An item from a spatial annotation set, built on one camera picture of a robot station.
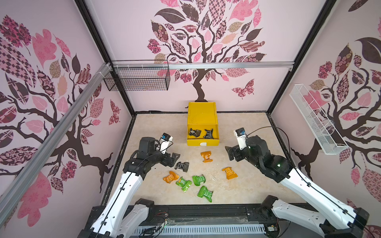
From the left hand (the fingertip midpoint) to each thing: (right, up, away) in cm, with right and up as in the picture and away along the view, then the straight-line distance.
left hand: (170, 155), depth 77 cm
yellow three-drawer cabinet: (+18, +22, +13) cm, 31 cm away
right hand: (+33, +5, -3) cm, 34 cm away
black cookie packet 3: (+6, -10, +13) cm, 18 cm away
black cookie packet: (+21, +10, +9) cm, 25 cm away
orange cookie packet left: (0, -15, +9) cm, 17 cm away
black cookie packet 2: (+13, +11, +11) cm, 21 cm away
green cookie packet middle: (+15, -16, +8) cm, 23 cm away
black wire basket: (-24, +49, +18) cm, 57 cm away
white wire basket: (+81, +7, -4) cm, 81 cm away
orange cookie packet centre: (+21, -4, +18) cm, 28 cm away
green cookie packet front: (+18, -22, +4) cm, 28 cm away
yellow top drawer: (+16, +7, +3) cm, 18 cm away
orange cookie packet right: (+34, -13, +11) cm, 38 cm away
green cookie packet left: (+7, -18, +6) cm, 20 cm away
